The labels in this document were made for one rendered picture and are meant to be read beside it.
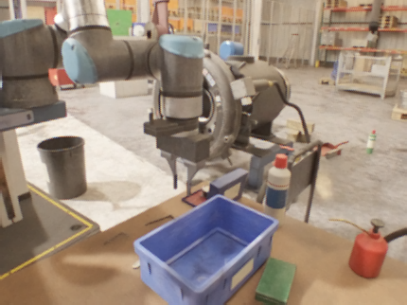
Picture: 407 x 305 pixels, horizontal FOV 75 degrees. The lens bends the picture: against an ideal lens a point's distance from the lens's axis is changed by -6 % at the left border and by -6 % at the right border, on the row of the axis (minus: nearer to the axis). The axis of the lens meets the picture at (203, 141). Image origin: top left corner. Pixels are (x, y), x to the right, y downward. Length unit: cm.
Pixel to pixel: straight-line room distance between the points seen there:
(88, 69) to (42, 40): 47
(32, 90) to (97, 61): 46
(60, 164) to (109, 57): 144
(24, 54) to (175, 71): 58
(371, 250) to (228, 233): 37
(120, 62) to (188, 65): 14
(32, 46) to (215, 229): 79
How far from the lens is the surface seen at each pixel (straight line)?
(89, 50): 59
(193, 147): 58
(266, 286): 70
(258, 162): 201
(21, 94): 102
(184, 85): 56
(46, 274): 82
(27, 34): 102
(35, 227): 128
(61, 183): 203
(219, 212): 84
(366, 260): 81
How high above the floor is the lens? 100
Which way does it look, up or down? 19 degrees down
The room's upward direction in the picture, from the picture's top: 1 degrees clockwise
